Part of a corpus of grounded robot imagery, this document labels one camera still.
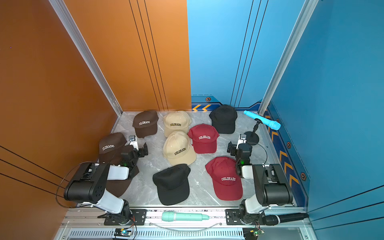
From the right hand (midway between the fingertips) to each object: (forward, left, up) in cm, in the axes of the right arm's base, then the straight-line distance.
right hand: (239, 143), depth 94 cm
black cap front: (-25, +40, -4) cm, 47 cm away
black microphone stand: (+8, -12, -4) cm, 15 cm away
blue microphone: (0, -15, +18) cm, 23 cm away
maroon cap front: (-25, +10, -2) cm, 27 cm away
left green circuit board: (-46, +63, -7) cm, 78 cm away
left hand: (0, +64, +1) cm, 64 cm away
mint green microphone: (-40, +40, -3) cm, 57 cm away
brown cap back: (+16, +64, +1) cm, 66 cm away
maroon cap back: (+4, +22, +1) cm, 22 cm away
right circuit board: (-46, 0, -8) cm, 47 cm away
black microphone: (-41, -9, -3) cm, 42 cm away
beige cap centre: (-6, +39, +1) cm, 39 cm away
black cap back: (+24, +7, -2) cm, 25 cm away
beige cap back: (+18, +41, +2) cm, 45 cm away
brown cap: (-4, +82, 0) cm, 82 cm away
